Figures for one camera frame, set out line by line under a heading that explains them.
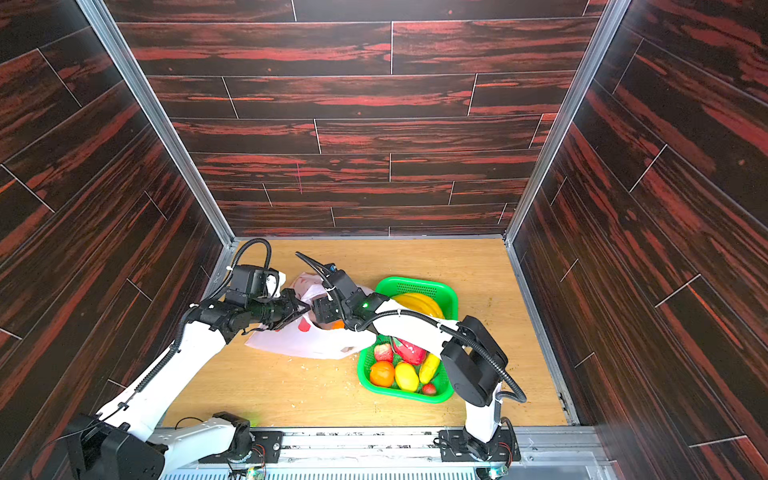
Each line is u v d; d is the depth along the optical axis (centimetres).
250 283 60
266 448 73
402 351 83
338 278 64
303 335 75
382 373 80
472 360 47
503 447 73
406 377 81
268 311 65
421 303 90
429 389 80
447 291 93
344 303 64
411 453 74
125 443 37
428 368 83
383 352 85
